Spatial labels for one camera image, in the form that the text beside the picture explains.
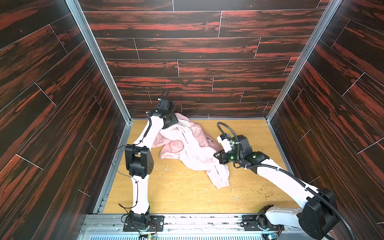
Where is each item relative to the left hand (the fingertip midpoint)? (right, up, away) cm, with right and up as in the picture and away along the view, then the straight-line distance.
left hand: (175, 121), depth 96 cm
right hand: (+25, -19, -14) cm, 34 cm away
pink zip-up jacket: (+8, -14, +6) cm, 17 cm away
